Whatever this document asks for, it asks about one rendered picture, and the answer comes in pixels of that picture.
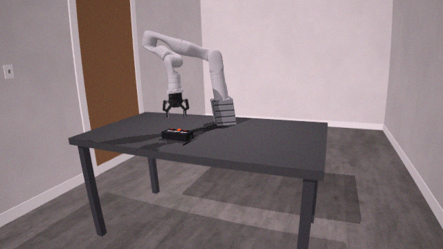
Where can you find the grey power strip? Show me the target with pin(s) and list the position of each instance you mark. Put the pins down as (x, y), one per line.
(178, 134)

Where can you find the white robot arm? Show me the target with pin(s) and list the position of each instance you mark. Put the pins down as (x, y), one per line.
(174, 60)

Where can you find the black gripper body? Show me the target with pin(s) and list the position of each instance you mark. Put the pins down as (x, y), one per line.
(175, 97)

